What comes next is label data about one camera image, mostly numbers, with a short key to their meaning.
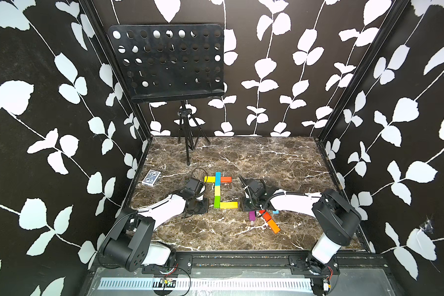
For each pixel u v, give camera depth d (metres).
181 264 0.75
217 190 0.96
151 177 0.99
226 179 1.01
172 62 0.69
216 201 0.91
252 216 0.85
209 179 1.01
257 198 0.70
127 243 0.42
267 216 0.88
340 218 0.46
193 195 0.70
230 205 0.90
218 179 1.01
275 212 0.88
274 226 0.84
